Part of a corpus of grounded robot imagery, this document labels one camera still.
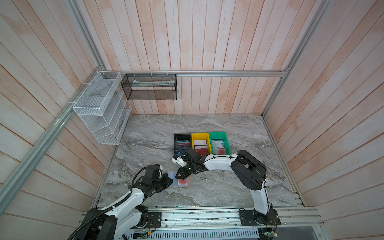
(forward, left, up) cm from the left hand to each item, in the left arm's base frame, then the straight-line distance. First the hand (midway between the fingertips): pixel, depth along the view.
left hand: (173, 182), depth 86 cm
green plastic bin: (+29, -30, +7) cm, 43 cm away
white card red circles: (0, -5, +1) cm, 5 cm away
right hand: (+3, -2, 0) cm, 4 cm away
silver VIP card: (+26, -29, +2) cm, 39 cm away
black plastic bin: (+34, -3, -1) cm, 34 cm away
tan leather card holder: (0, -8, +1) cm, 8 cm away
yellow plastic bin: (+29, -18, +6) cm, 35 cm away
